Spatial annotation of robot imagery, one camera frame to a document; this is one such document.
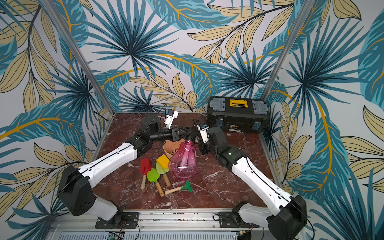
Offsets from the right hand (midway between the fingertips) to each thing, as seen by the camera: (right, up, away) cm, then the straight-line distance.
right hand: (191, 143), depth 75 cm
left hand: (-1, +5, -3) cm, 6 cm away
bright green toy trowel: (-22, -20, +11) cm, 32 cm away
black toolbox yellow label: (+29, +17, +23) cm, 41 cm away
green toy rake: (-3, -26, +9) cm, 27 cm away
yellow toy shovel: (-17, -13, +18) cm, 29 cm away
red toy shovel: (-28, -16, +15) cm, 36 cm away
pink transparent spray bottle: (-4, -9, -3) cm, 10 cm away
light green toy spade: (-17, -19, +15) cm, 29 cm away
